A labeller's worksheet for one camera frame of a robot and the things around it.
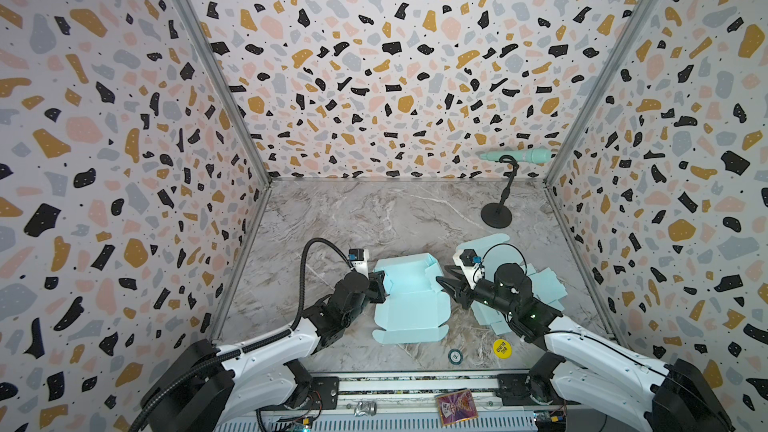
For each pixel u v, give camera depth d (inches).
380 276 32.4
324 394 28.8
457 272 30.2
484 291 27.1
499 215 43.5
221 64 35.0
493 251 25.3
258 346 18.8
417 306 32.3
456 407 27.7
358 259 28.2
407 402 28.7
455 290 27.7
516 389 29.3
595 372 20.1
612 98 37.0
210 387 15.7
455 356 31.4
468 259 25.7
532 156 33.0
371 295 25.4
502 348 32.0
